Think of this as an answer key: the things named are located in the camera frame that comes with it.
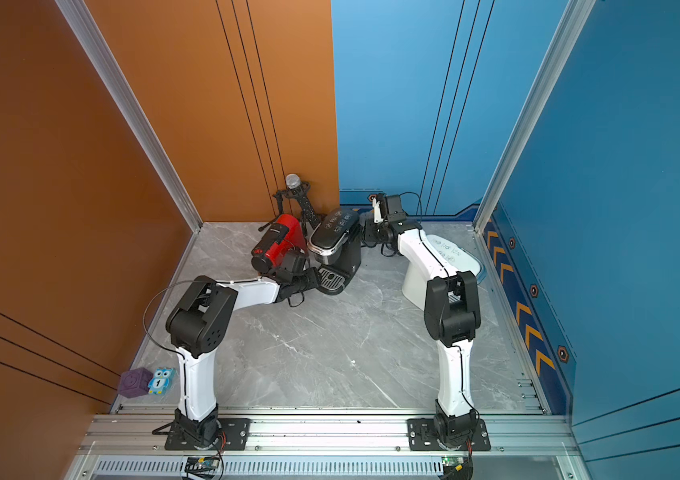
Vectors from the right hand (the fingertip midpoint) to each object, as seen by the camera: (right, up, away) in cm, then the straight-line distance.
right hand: (367, 228), depth 98 cm
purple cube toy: (-62, -42, -21) cm, 78 cm away
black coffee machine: (-10, -5, -13) cm, 17 cm away
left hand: (-16, -15, +5) cm, 23 cm away
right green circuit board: (+19, -58, -28) cm, 68 cm away
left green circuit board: (-42, -60, -26) cm, 78 cm away
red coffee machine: (-26, -2, -5) cm, 27 cm away
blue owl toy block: (-57, -42, -17) cm, 73 cm away
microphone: (-23, +13, +1) cm, 26 cm away
